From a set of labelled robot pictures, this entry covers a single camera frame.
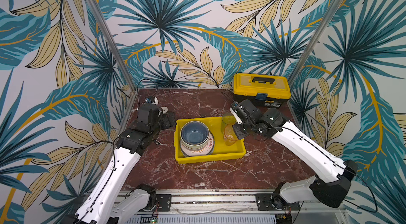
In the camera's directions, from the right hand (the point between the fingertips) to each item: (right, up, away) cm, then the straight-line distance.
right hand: (235, 129), depth 74 cm
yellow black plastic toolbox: (+26, +20, +22) cm, 39 cm away
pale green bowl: (-19, -9, +4) cm, 22 cm away
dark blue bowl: (-20, -4, +13) cm, 24 cm away
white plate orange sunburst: (-17, -14, +11) cm, 25 cm away
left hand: (-32, +6, -2) cm, 33 cm away
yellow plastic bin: (-5, -15, +15) cm, 21 cm away
